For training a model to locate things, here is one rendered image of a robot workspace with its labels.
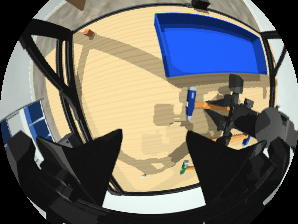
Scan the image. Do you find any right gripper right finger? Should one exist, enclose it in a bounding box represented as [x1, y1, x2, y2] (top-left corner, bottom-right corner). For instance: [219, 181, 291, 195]
[186, 130, 267, 205]

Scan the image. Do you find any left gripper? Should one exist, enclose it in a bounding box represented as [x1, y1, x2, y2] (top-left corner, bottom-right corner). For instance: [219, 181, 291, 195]
[204, 74, 258, 146]

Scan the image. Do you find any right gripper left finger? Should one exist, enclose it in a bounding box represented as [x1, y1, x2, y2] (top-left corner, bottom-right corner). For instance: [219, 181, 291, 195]
[36, 128, 123, 207]

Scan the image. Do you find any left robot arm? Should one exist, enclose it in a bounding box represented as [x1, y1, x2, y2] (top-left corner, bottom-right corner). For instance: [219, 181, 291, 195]
[240, 98, 298, 150]

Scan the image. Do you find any orange and blue hammer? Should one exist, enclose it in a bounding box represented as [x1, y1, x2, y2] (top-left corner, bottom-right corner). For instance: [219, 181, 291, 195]
[210, 134, 251, 147]

